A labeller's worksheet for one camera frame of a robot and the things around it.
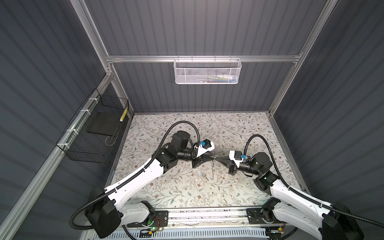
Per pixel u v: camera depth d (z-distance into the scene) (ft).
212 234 2.53
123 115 2.66
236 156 1.90
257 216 2.37
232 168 2.08
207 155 2.23
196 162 2.01
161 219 2.38
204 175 2.91
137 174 1.52
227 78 2.96
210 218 2.47
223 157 2.17
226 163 2.12
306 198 1.56
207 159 2.23
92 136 2.38
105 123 2.51
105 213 1.26
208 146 1.91
